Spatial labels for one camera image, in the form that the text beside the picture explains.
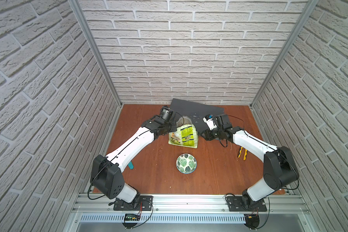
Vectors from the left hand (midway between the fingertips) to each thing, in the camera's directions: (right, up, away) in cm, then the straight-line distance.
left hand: (172, 121), depth 83 cm
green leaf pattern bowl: (+9, -27, +4) cm, 28 cm away
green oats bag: (+8, -8, +1) cm, 12 cm away
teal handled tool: (-26, -28, +4) cm, 38 cm away
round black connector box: (+40, -49, -13) cm, 65 cm away
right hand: (+18, -8, +6) cm, 20 cm away
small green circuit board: (-20, -49, -12) cm, 54 cm away
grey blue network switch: (+18, +7, +27) cm, 33 cm away
